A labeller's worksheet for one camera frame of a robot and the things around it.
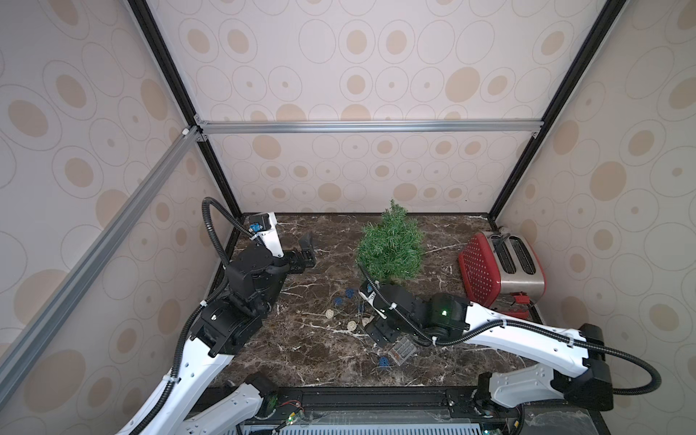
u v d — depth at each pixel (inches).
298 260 21.3
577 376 16.4
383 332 24.1
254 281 16.5
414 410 28.7
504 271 31.4
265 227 20.0
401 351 32.1
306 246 21.5
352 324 33.6
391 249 28.6
